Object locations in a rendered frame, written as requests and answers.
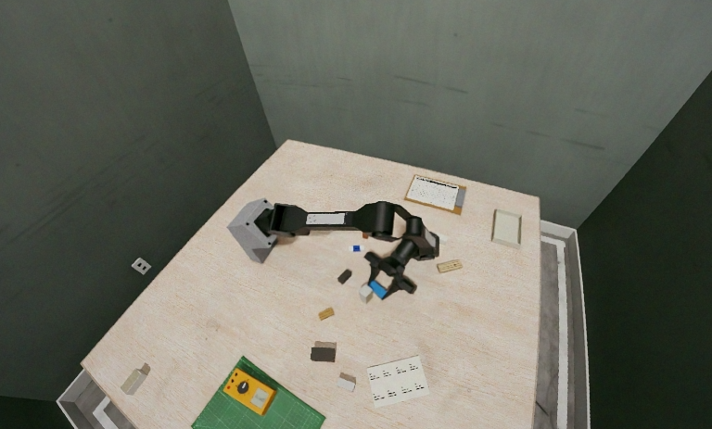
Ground white printed sheet of paper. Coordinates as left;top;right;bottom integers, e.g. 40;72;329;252
366;356;430;408

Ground green cutting mat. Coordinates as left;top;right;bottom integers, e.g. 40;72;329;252
192;356;325;429

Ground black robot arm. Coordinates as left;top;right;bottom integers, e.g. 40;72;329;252
254;201;439;277

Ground small wood-grain block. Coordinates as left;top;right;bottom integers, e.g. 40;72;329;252
318;308;335;320

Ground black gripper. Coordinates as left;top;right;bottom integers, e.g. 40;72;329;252
364;248;417;300

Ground yellow multimeter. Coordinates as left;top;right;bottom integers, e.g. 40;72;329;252
223;369;276;415

